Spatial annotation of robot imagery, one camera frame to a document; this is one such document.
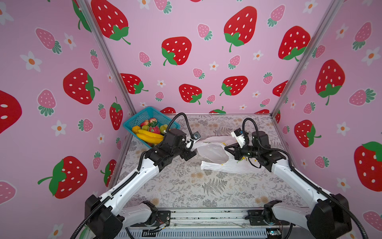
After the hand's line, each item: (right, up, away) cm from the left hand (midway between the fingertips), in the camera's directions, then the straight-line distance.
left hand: (189, 139), depth 76 cm
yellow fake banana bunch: (-27, +1, +17) cm, 32 cm away
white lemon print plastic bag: (+14, -10, +21) cm, 27 cm away
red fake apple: (-35, +10, +34) cm, 49 cm away
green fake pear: (-21, +6, +30) cm, 37 cm away
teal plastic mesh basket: (-36, +16, +37) cm, 54 cm away
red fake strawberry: (-30, +11, +34) cm, 47 cm away
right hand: (+19, -4, +2) cm, 20 cm away
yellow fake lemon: (-40, +6, +28) cm, 49 cm away
